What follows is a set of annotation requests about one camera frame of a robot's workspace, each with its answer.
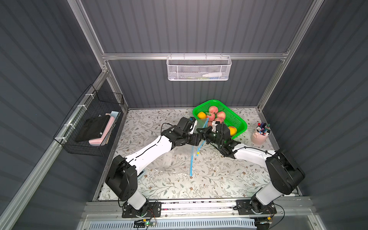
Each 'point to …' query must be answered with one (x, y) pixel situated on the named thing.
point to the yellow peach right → (233, 130)
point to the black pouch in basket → (93, 129)
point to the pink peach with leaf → (211, 116)
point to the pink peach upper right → (221, 114)
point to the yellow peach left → (201, 115)
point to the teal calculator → (139, 177)
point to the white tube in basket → (212, 74)
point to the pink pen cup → (262, 132)
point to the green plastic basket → (231, 119)
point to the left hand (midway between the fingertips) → (199, 139)
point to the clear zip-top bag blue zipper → (180, 161)
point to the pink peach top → (213, 109)
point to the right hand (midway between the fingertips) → (195, 130)
